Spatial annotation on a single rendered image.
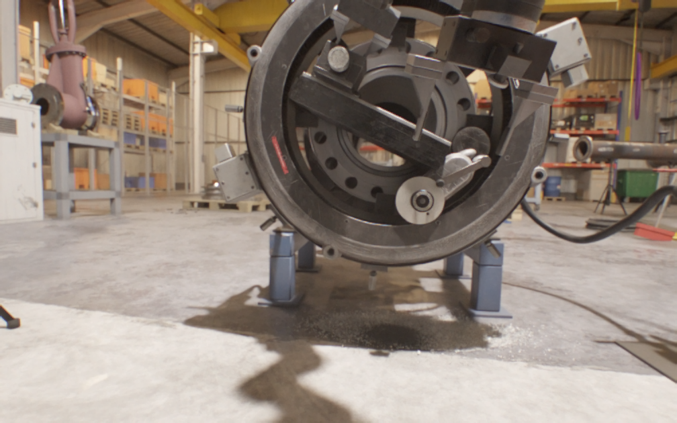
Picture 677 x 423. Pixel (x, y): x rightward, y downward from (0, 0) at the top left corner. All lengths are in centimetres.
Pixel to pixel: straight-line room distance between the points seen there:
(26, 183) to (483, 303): 416
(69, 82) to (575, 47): 488
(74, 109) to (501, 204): 462
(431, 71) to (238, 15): 1375
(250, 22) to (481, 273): 1312
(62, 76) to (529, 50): 502
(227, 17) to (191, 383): 1383
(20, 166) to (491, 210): 420
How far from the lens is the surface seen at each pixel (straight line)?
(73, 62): 518
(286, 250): 122
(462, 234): 86
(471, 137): 91
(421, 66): 45
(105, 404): 85
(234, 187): 93
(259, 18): 1375
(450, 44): 45
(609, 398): 96
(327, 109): 83
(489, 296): 129
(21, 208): 445
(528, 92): 52
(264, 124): 88
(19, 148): 445
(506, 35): 48
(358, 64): 80
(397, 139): 82
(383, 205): 95
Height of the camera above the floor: 42
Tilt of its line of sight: 4 degrees down
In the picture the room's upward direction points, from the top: 1 degrees clockwise
